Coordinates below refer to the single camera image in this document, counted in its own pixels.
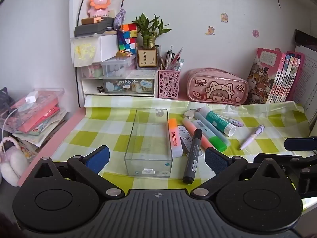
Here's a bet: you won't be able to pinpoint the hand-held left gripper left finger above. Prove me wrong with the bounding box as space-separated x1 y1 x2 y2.
32 146 124 200

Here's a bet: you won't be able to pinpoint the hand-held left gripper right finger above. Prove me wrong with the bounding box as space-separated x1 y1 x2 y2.
191 147 288 199

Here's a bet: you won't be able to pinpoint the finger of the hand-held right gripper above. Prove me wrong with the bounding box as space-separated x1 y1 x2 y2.
284 136 317 152
253 151 317 196

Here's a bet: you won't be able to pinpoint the black marker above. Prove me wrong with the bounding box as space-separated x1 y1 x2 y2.
183 128 203 184

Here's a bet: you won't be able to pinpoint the green cap highlighter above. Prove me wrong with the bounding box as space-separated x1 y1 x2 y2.
194 112 231 152

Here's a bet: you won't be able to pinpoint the purple dome top pen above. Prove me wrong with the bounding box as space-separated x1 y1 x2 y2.
239 125 265 150

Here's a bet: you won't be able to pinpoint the green white glue stick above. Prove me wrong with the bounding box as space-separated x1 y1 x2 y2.
199 107 236 137

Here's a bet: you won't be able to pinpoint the orange highlighter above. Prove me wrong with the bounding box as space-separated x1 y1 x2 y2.
168 118 184 158

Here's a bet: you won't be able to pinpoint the peach highlighter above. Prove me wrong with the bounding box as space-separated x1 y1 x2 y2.
182 117 213 152

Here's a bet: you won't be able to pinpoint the green checkered tablecloth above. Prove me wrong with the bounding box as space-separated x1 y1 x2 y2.
50 95 317 214

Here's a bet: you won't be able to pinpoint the white printed packet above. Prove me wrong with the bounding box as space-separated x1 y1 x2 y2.
178 126 192 154

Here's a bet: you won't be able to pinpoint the purple retractable eraser pen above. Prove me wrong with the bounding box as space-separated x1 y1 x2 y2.
222 115 244 127

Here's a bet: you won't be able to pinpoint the white eraser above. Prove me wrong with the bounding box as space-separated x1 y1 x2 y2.
183 109 199 119

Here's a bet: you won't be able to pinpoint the stack of books and papers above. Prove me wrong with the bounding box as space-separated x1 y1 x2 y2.
12 97 70 159

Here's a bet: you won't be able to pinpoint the pink spine comic book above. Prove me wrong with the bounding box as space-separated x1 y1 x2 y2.
279 57 300 103
269 53 289 103
284 59 304 102
274 55 295 103

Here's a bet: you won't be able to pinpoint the open printed book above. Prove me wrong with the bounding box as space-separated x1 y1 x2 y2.
293 30 317 124

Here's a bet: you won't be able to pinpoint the pink pencil case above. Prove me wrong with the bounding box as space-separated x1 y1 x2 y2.
186 67 249 105

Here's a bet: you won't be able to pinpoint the pastel tape rolls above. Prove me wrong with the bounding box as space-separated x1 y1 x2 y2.
82 64 103 78

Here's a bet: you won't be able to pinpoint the white plush earmuffs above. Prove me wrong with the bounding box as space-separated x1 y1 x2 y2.
0 137 30 186

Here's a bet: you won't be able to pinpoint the clear plastic storage box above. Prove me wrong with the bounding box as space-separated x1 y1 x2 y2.
100 55 137 80

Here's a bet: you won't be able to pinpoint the pink pen holder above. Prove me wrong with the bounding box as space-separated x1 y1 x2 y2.
158 70 180 99

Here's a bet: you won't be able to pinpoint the white charger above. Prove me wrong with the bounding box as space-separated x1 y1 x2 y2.
25 91 39 103

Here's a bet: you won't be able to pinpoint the white drawer organizer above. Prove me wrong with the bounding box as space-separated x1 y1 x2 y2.
80 69 159 98

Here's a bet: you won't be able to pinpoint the yellow sticker sheet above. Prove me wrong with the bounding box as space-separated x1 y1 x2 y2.
71 38 97 67

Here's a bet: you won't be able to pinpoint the dark cloth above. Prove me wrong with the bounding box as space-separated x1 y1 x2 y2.
0 87 15 119

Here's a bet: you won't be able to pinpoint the glass planter with label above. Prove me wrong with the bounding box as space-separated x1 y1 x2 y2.
136 45 160 70

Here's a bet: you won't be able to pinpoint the white box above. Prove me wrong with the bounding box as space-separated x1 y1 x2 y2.
70 33 122 67

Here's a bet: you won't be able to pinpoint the bunch of pens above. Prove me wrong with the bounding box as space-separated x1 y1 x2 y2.
158 46 185 71

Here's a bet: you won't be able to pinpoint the colourful puzzle cube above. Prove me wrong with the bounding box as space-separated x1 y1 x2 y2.
119 23 138 54

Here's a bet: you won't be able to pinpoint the bamboo plant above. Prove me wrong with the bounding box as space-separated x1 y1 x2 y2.
131 13 172 47

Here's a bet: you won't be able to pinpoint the dark grey case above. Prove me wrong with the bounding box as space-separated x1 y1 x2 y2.
75 17 116 37

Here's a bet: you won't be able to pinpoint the brown wooden block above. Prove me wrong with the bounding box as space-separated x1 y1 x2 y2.
81 17 104 26

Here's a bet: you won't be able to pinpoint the purple hanging pouch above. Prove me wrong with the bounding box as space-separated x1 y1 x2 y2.
113 9 127 30

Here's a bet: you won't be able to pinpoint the pink orange lion toy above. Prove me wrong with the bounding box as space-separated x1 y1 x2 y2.
87 0 116 18

